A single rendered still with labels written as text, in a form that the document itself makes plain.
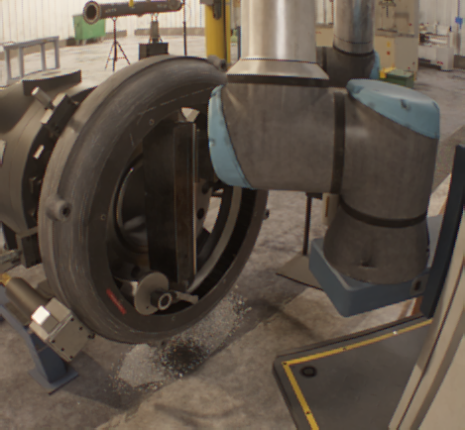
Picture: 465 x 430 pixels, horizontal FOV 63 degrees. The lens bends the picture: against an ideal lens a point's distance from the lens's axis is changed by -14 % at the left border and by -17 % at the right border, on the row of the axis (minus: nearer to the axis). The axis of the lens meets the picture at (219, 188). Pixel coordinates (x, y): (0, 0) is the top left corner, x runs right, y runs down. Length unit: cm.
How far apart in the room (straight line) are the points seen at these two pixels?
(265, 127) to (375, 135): 15
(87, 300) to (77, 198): 23
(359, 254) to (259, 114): 25
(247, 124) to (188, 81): 41
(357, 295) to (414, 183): 18
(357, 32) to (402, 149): 34
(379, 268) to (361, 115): 22
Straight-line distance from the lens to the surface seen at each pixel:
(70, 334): 99
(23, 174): 118
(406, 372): 109
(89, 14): 823
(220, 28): 466
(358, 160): 58
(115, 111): 86
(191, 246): 108
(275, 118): 58
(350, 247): 65
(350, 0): 83
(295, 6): 61
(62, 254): 88
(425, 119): 59
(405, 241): 65
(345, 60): 89
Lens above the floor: 109
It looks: 24 degrees down
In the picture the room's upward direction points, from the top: 1 degrees counter-clockwise
